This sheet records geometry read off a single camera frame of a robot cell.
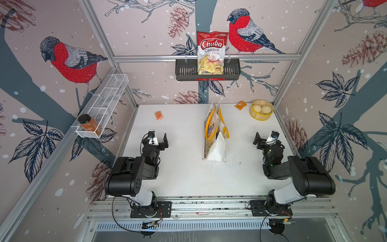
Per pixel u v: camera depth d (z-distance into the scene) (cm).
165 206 74
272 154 73
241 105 121
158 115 113
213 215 73
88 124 61
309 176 46
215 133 80
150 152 69
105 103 80
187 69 95
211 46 85
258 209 73
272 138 76
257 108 110
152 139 76
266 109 110
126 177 45
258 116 108
